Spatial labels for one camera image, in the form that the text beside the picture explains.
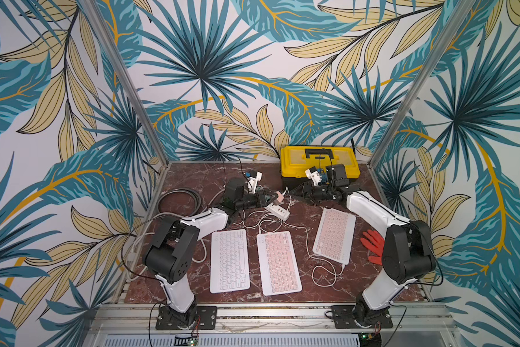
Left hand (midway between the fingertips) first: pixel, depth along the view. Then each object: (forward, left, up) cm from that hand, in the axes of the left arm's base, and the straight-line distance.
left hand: (276, 198), depth 85 cm
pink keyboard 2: (-8, -25, -16) cm, 31 cm away
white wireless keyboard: (-21, +18, -16) cm, 32 cm away
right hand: (+2, -6, 0) cm, 7 cm away
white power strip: (+3, -2, -14) cm, 15 cm away
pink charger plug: (+1, -2, 0) cm, 2 cm away
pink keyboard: (-23, -2, -17) cm, 29 cm away
